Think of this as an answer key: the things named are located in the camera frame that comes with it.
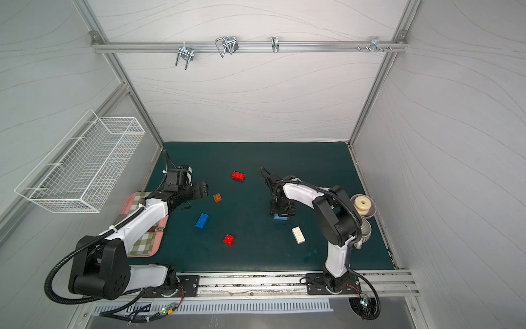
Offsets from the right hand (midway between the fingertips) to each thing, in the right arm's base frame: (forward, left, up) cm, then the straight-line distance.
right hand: (279, 214), depth 92 cm
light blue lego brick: (-2, +1, +2) cm, 3 cm away
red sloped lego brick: (+20, +22, +1) cm, 29 cm away
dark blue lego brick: (-5, +34, +2) cm, 34 cm away
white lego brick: (-9, -8, +1) cm, 12 cm away
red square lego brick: (-13, +20, +3) cm, 25 cm away
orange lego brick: (+6, +30, +2) cm, 31 cm away
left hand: (+6, +36, +11) cm, 38 cm away
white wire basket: (-3, +68, +33) cm, 76 cm away
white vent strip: (-37, +37, +1) cm, 52 cm away
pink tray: (-12, +51, +1) cm, 52 cm away
